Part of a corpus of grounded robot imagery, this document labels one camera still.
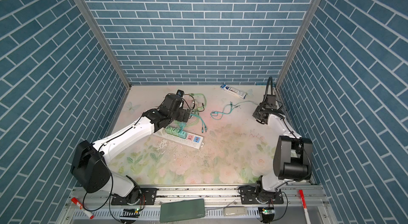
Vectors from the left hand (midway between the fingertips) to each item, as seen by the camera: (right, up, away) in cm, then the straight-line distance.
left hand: (181, 108), depth 85 cm
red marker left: (-43, -43, -15) cm, 63 cm away
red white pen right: (+58, -43, -14) cm, 74 cm away
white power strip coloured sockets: (+6, -19, +4) cm, 20 cm away
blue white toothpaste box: (+36, +10, +30) cm, 48 cm away
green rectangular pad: (+3, -44, -16) cm, 47 cm away
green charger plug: (-4, -14, +4) cm, 15 cm away
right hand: (+44, -2, +8) cm, 45 cm away
